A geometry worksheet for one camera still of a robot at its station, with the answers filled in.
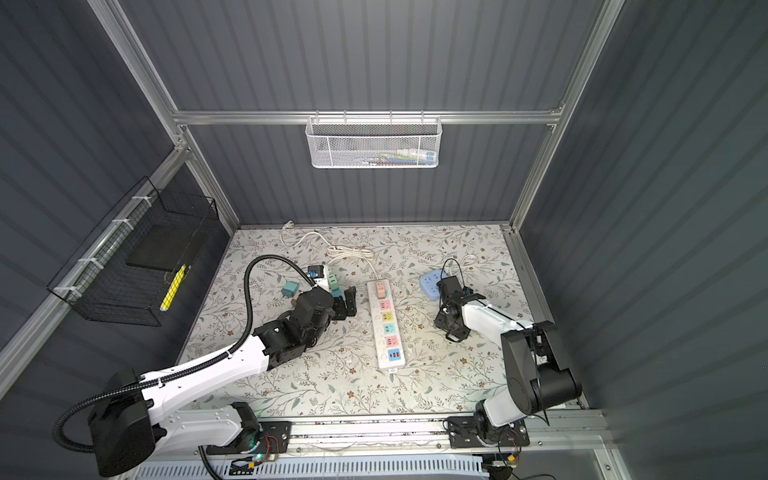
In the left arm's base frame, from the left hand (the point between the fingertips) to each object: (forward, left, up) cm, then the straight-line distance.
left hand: (341, 290), depth 79 cm
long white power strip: (-3, -11, -17) cm, 21 cm away
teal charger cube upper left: (+14, +21, -18) cm, 31 cm away
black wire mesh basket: (+3, +51, +9) cm, 52 cm away
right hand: (-3, -32, -18) cm, 37 cm away
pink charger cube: (+7, -11, -12) cm, 18 cm away
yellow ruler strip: (-6, +38, +8) cm, 39 cm away
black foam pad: (+10, +45, +9) cm, 46 cm away
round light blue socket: (+12, -27, -17) cm, 34 cm away
